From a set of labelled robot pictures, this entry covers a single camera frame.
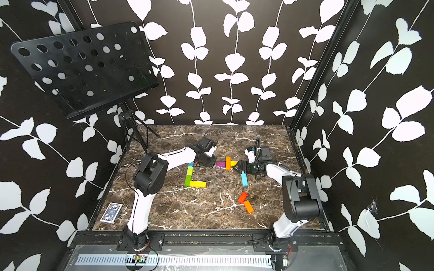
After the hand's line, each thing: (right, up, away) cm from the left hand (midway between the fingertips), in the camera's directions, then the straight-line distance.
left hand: (215, 160), depth 100 cm
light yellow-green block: (-15, -5, -3) cm, 16 cm away
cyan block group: (+17, -10, -5) cm, 20 cm away
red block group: (+15, -18, -12) cm, 27 cm away
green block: (-15, -10, -7) cm, 20 cm away
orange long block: (+8, -2, +1) cm, 8 cm away
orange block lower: (+18, -22, -16) cm, 32 cm away
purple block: (+3, -2, +1) cm, 4 cm away
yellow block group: (+11, -2, +1) cm, 11 cm away
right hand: (+14, -2, -7) cm, 16 cm away
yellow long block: (-10, -12, -7) cm, 17 cm away
